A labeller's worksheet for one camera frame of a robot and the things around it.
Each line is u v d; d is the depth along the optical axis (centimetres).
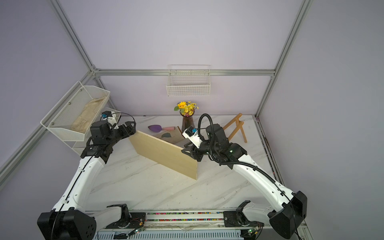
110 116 66
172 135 107
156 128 112
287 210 38
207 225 73
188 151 66
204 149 60
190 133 58
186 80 96
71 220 37
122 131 68
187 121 98
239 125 87
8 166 51
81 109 82
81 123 76
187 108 91
